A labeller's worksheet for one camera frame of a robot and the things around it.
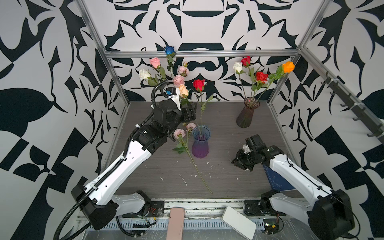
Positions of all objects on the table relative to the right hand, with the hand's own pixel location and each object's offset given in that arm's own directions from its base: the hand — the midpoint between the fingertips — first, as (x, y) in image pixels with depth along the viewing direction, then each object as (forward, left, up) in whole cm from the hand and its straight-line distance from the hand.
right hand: (232, 161), depth 80 cm
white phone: (-27, +1, -5) cm, 27 cm away
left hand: (+13, +21, +32) cm, 41 cm away
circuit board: (-27, -16, -11) cm, 33 cm away
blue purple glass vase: (+12, +17, -7) cm, 22 cm away
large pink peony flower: (+37, +28, +24) cm, 53 cm away
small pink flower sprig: (+46, +26, +25) cm, 58 cm away
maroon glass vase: (+35, -16, -7) cm, 39 cm away
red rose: (+40, -19, +23) cm, 50 cm away
